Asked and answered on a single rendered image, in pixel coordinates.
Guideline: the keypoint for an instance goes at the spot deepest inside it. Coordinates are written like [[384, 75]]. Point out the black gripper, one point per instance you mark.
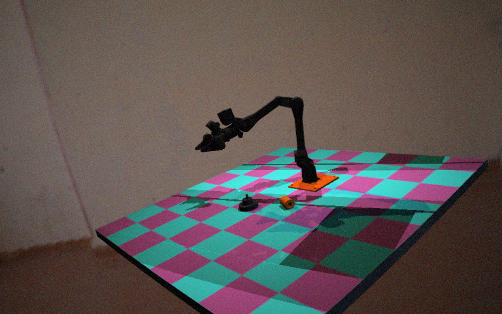
[[213, 142]]

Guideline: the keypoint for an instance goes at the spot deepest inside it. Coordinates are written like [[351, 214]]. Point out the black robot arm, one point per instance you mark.
[[245, 124]]

